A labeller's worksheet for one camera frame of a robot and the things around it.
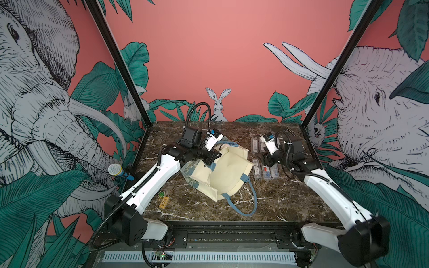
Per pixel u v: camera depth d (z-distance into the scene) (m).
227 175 0.93
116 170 0.70
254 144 1.07
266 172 0.95
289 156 0.59
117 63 0.87
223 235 0.76
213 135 0.66
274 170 0.96
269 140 0.68
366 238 0.38
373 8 0.69
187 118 1.23
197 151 0.62
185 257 0.70
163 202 0.84
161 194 0.88
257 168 0.96
